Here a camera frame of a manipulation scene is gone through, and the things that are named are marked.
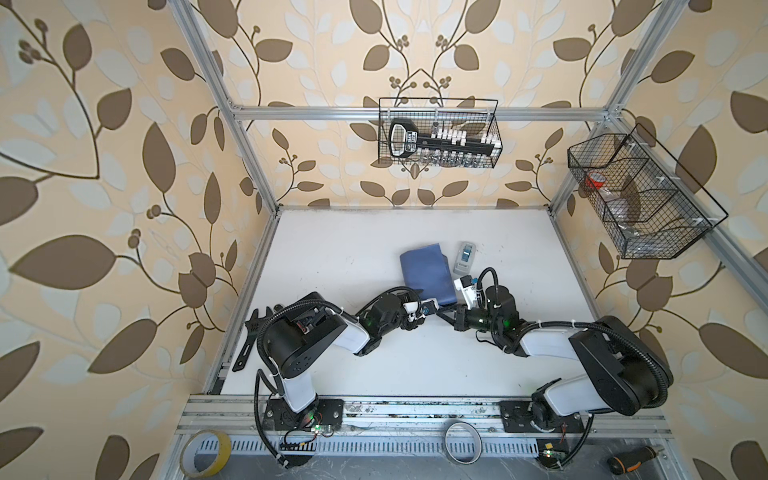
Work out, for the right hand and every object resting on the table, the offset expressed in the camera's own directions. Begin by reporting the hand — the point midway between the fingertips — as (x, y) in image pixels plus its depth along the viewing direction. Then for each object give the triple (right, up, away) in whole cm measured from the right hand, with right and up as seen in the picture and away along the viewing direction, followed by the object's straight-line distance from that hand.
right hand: (437, 313), depth 86 cm
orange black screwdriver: (+40, -29, -20) cm, 53 cm away
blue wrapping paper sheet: (-2, +12, +8) cm, 15 cm away
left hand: (-5, +5, +2) cm, 8 cm away
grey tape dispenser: (+12, +15, +15) cm, 25 cm away
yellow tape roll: (-58, -30, -16) cm, 67 cm away
